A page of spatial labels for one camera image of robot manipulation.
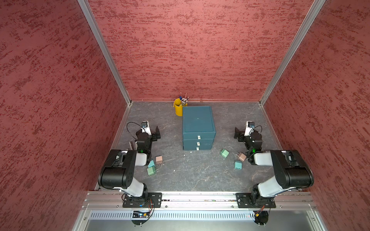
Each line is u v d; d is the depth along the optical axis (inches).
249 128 31.5
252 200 28.5
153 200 29.3
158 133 34.2
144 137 28.0
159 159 34.4
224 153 35.4
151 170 32.5
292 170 18.5
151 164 33.3
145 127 31.1
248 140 31.6
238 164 33.7
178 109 40.4
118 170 17.7
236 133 34.2
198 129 30.5
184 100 38.5
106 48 34.5
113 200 29.7
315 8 28.4
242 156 34.4
